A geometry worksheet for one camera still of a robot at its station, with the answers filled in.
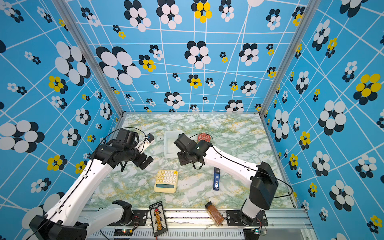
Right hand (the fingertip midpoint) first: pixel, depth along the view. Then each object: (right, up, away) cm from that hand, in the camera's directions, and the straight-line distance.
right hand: (184, 157), depth 80 cm
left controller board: (-29, -35, -7) cm, 47 cm away
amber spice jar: (+16, -26, -8) cm, 32 cm away
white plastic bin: (-11, +1, +20) cm, 23 cm away
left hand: (-19, +3, -4) cm, 20 cm away
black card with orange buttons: (-12, -28, -8) cm, 32 cm away
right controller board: (+33, -35, -10) cm, 49 cm away
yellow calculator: (-10, -15, +4) cm, 18 cm away
